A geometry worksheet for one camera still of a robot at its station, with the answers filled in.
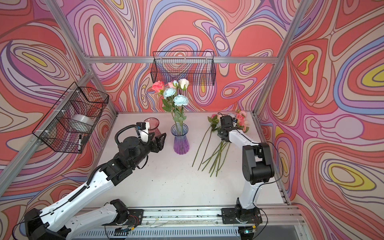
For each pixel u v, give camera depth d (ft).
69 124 2.32
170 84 2.54
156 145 2.06
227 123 2.52
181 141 2.96
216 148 3.22
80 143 2.36
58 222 1.31
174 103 2.47
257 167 1.62
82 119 2.41
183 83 2.50
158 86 2.51
